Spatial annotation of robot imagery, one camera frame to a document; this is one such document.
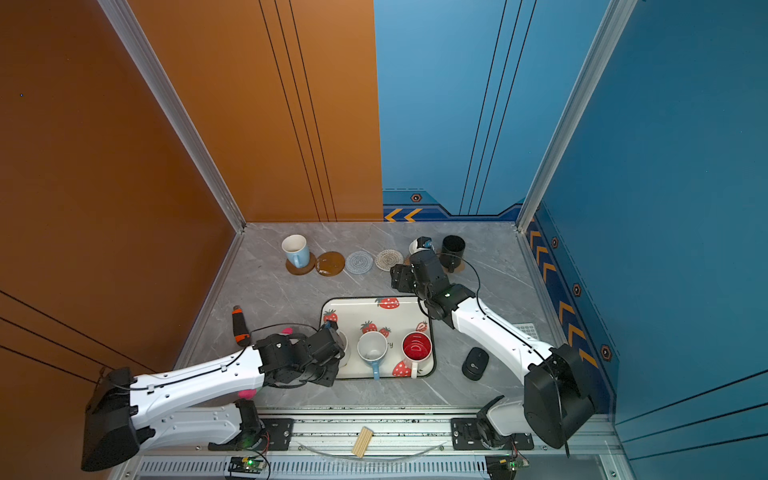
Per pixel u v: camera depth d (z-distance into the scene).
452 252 0.94
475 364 0.83
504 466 0.71
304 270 1.05
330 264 1.08
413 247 0.74
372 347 0.86
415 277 0.64
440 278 0.62
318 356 0.59
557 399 0.39
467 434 0.72
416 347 0.86
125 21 0.70
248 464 0.71
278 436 0.74
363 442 0.72
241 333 0.91
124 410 0.40
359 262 1.08
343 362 0.62
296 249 1.00
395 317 0.96
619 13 0.69
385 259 1.09
